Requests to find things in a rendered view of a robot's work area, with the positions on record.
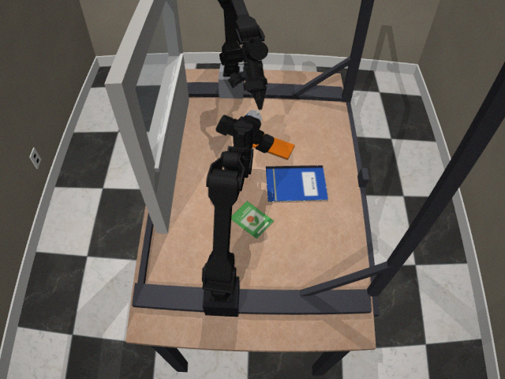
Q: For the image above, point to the grey wall panel with window opening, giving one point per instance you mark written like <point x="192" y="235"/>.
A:
<point x="157" y="188"/>

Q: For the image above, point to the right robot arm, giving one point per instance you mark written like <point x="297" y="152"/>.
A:
<point x="236" y="14"/>

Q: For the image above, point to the blue notebook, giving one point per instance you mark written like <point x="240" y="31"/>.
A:
<point x="296" y="183"/>

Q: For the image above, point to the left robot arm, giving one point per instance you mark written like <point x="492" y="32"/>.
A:
<point x="224" y="187"/>

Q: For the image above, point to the clear window pane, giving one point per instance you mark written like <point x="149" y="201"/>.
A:
<point x="157" y="75"/>

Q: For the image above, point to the orange rectangular block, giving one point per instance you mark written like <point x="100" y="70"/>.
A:
<point x="281" y="148"/>

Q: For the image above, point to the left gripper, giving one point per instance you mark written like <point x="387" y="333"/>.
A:
<point x="264" y="141"/>

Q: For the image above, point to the black square post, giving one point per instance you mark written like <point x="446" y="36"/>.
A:
<point x="363" y="177"/>

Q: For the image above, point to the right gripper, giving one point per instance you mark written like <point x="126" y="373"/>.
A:
<point x="257" y="87"/>

